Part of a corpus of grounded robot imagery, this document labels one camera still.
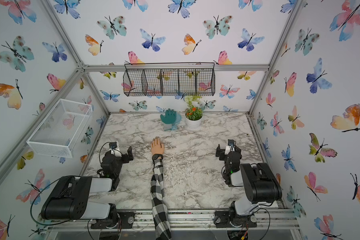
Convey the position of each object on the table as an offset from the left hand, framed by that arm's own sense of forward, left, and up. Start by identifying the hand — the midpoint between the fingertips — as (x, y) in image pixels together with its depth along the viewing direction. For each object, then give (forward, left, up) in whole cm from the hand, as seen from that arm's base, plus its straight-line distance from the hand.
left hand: (123, 146), depth 90 cm
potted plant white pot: (+19, -43, +6) cm, 47 cm away
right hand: (0, -64, 0) cm, 64 cm away
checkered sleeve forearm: (-39, -25, -4) cm, 46 cm away
